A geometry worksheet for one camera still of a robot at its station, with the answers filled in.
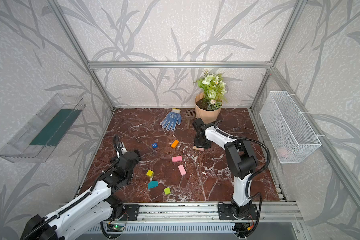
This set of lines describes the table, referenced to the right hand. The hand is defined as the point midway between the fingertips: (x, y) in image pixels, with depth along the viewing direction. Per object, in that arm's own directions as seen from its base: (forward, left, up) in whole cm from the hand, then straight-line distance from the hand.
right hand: (200, 141), depth 97 cm
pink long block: (-18, +11, -3) cm, 22 cm away
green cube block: (-30, +19, -3) cm, 35 cm away
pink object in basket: (-17, -39, +17) cm, 46 cm away
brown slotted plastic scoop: (+26, +7, -3) cm, 27 cm away
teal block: (-26, +28, -3) cm, 38 cm away
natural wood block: (-7, +3, +4) cm, 9 cm away
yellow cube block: (-21, +30, -1) cm, 36 cm away
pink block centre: (-11, +14, -2) cm, 18 cm away
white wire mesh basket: (-18, -36, +31) cm, 51 cm away
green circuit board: (-46, +41, -3) cm, 62 cm away
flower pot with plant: (+23, -7, +13) cm, 27 cm away
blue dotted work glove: (+23, +22, -5) cm, 32 cm away
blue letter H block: (-1, +30, -3) cm, 30 cm away
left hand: (-10, +40, +9) cm, 42 cm away
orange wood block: (0, +17, -3) cm, 17 cm away
